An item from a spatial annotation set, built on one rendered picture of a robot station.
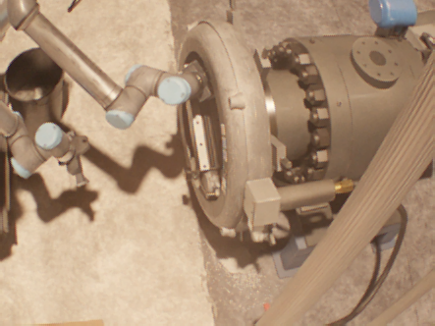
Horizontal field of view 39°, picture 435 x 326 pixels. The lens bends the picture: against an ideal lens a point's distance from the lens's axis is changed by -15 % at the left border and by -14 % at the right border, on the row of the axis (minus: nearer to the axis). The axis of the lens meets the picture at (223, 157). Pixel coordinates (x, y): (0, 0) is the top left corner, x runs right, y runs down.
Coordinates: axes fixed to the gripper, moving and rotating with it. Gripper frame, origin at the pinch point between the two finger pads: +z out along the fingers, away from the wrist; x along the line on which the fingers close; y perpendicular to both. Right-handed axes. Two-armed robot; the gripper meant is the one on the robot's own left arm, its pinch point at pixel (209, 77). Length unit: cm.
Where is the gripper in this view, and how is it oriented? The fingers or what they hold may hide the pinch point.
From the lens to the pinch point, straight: 242.9
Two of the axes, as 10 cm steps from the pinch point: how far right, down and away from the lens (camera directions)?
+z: 3.3, -2.4, 9.1
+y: 8.0, -4.5, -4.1
